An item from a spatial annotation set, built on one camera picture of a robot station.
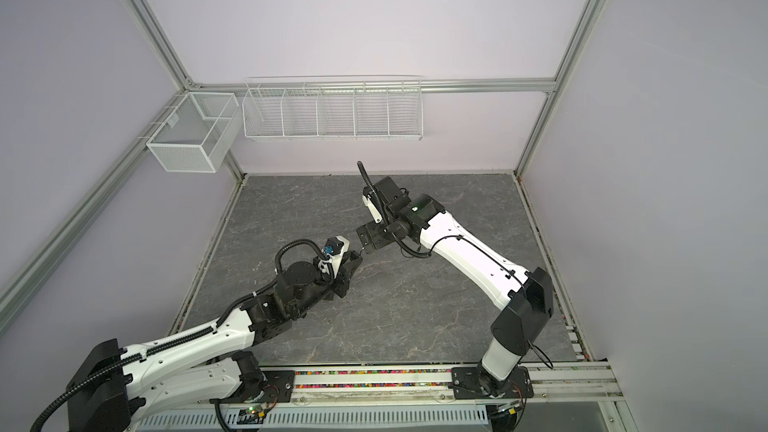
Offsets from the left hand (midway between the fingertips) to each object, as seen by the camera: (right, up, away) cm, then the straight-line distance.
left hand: (355, 259), depth 75 cm
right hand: (+6, +6, +2) cm, 9 cm away
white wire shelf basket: (-11, +46, +24) cm, 53 cm away
